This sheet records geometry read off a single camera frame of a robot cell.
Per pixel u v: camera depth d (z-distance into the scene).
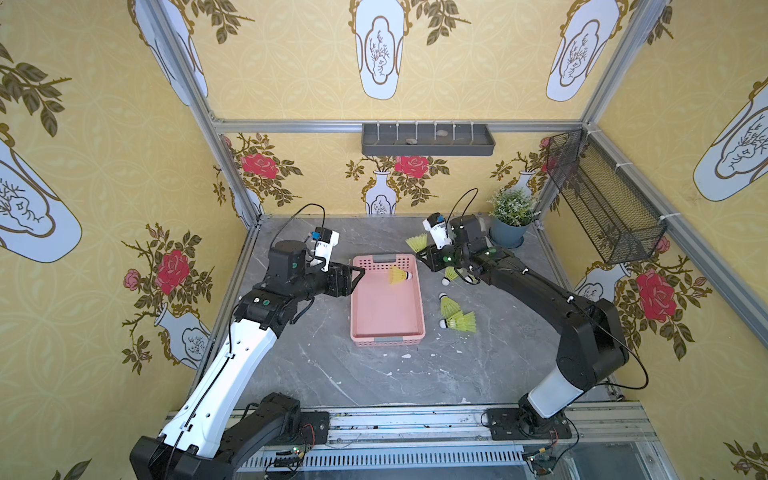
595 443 0.79
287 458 0.73
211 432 0.38
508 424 0.76
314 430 0.72
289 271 0.52
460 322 0.88
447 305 0.94
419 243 0.83
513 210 1.00
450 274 0.76
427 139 0.92
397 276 0.99
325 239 0.62
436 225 0.76
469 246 0.66
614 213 0.85
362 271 0.69
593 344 0.45
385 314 0.95
